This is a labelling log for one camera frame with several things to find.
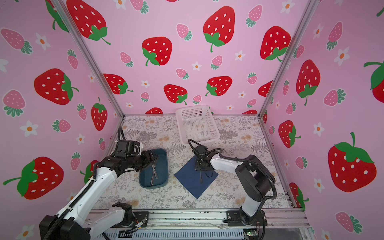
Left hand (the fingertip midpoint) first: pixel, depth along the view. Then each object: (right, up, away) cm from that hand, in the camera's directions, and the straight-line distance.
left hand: (156, 158), depth 79 cm
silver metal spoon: (+25, -14, +9) cm, 30 cm away
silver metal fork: (-4, -11, +11) cm, 16 cm away
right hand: (+22, -7, +13) cm, 27 cm away
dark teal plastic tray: (+1, -9, +11) cm, 14 cm away
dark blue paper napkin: (+22, -16, +9) cm, 29 cm away
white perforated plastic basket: (+22, +21, +35) cm, 46 cm away
